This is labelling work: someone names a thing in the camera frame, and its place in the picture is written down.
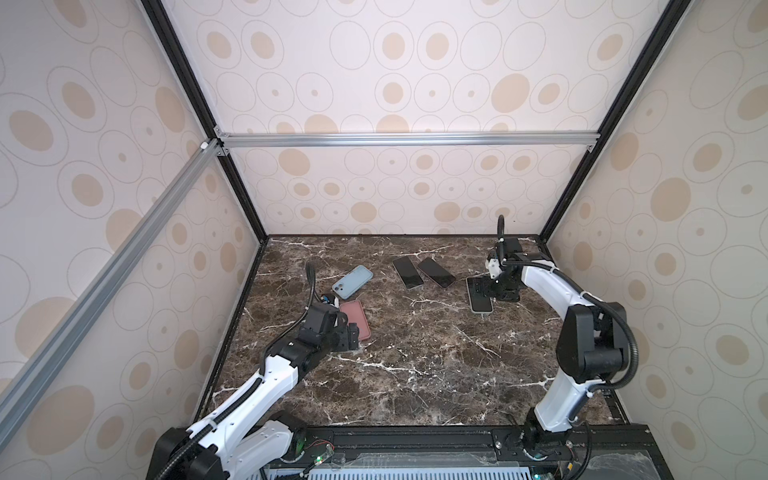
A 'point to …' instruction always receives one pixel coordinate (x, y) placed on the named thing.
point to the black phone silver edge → (479, 302)
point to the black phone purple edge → (436, 273)
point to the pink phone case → (356, 314)
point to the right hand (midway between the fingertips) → (488, 294)
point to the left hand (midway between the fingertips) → (353, 327)
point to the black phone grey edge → (408, 272)
